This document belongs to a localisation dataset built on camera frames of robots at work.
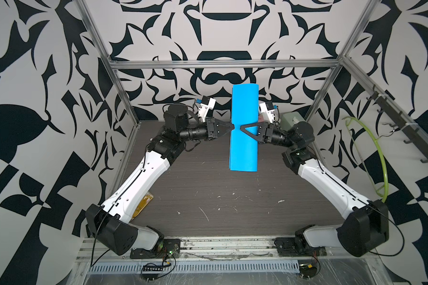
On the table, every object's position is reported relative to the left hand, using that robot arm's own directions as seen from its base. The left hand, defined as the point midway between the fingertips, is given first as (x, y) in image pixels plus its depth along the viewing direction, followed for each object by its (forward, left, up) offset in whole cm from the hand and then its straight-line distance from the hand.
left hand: (233, 124), depth 60 cm
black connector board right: (-38, -29, -44) cm, 65 cm away
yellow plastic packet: (-10, +40, -42) cm, 59 cm away
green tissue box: (+37, -42, -36) cm, 66 cm away
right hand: (-3, -2, -1) cm, 4 cm away
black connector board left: (-35, +33, -46) cm, 66 cm away
